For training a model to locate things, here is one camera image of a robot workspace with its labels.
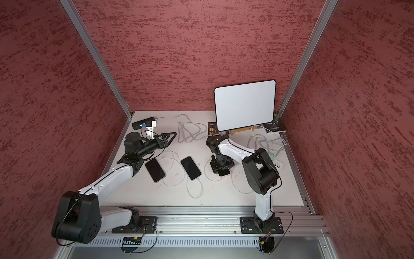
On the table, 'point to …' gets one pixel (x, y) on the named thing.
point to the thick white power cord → (198, 136)
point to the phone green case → (190, 168)
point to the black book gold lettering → (212, 128)
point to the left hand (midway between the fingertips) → (173, 136)
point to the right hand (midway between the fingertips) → (223, 171)
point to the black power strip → (147, 121)
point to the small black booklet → (275, 126)
